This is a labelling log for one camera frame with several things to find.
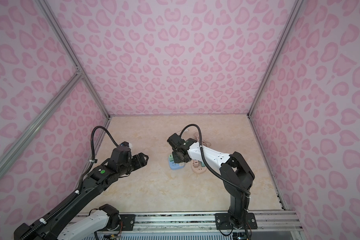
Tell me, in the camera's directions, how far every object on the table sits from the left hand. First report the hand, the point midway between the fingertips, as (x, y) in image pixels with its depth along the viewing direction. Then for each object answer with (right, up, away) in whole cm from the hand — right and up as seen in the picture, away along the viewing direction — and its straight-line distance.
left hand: (147, 159), depth 78 cm
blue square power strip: (+14, -7, +12) cm, 20 cm away
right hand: (+15, -1, +9) cm, 18 cm away
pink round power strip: (+29, -8, +10) cm, 32 cm away
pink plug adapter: (+26, -4, +8) cm, 28 cm away
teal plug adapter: (+30, -5, +9) cm, 32 cm away
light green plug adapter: (+11, -3, +12) cm, 17 cm away
